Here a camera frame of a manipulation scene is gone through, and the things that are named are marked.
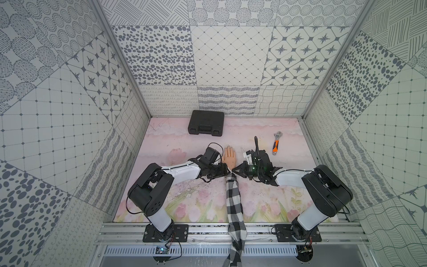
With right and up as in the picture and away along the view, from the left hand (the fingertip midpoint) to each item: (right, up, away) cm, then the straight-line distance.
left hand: (231, 175), depth 87 cm
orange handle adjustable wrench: (+29, +12, +17) cm, 36 cm away
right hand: (+1, +2, +1) cm, 2 cm away
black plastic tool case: (-16, +31, +30) cm, 46 cm away
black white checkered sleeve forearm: (+1, -20, -17) cm, 26 cm away
